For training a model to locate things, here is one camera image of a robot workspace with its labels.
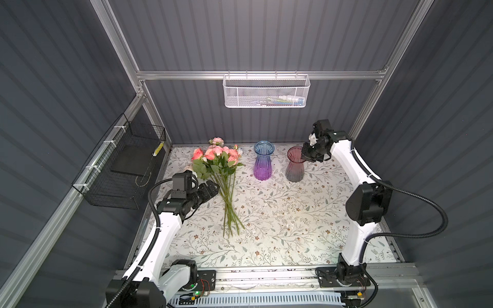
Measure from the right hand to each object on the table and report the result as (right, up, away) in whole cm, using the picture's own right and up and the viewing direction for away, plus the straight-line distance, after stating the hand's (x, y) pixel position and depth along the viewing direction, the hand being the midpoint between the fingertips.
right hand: (303, 157), depth 90 cm
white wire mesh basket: (-17, +39, +21) cm, 48 cm away
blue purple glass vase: (-19, -4, +4) cm, 20 cm away
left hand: (-41, -14, -10) cm, 45 cm away
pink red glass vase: (0, -8, +15) cm, 17 cm away
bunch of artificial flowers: (-42, -2, +9) cm, 43 cm away
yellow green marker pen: (-65, +4, -8) cm, 66 cm away
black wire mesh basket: (-76, -7, -19) cm, 78 cm away
